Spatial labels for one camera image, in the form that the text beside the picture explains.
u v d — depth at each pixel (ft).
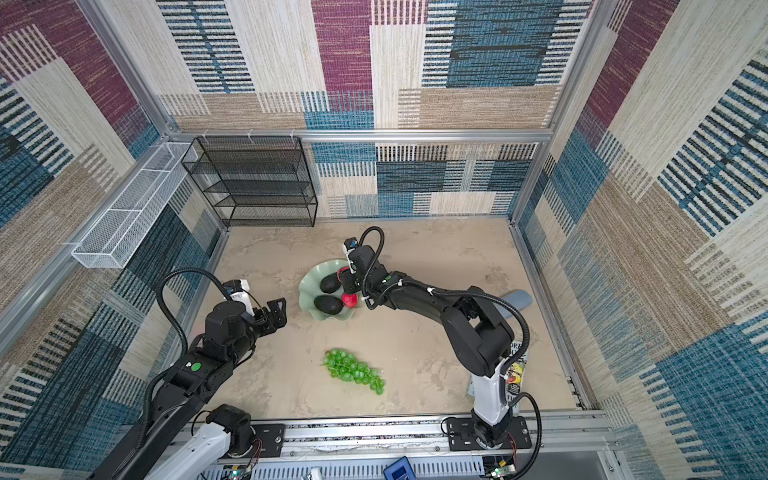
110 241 2.30
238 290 2.17
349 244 2.65
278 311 2.31
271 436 2.45
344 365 2.67
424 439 2.48
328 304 3.08
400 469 2.14
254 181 3.59
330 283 3.15
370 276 2.29
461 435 2.40
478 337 1.62
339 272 3.34
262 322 1.99
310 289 3.14
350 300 3.07
